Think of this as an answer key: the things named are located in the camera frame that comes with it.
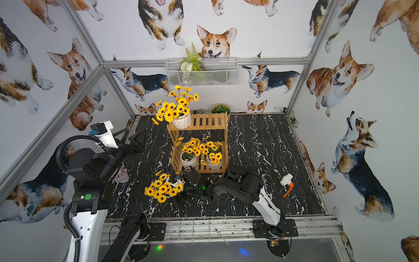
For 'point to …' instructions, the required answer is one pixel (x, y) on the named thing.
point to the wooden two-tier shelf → (204, 121)
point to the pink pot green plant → (218, 108)
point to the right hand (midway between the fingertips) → (166, 192)
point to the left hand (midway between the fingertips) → (139, 127)
